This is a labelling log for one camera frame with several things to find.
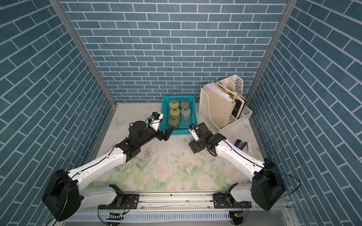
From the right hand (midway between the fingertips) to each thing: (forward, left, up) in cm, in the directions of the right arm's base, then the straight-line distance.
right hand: (198, 142), depth 84 cm
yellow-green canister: (+33, +20, -2) cm, 38 cm away
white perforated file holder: (+47, -26, +11) cm, 55 cm away
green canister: (+34, +11, -2) cm, 36 cm away
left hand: (+2, +15, +13) cm, 20 cm away
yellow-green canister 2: (+25, +18, -2) cm, 31 cm away
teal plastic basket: (+14, +10, -7) cm, 18 cm away
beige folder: (+16, -13, +17) cm, 27 cm away
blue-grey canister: (+26, +10, -4) cm, 28 cm away
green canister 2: (+17, +17, -3) cm, 24 cm away
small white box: (+4, -34, -9) cm, 35 cm away
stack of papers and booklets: (+30, -27, +10) cm, 41 cm away
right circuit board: (-33, -23, -13) cm, 43 cm away
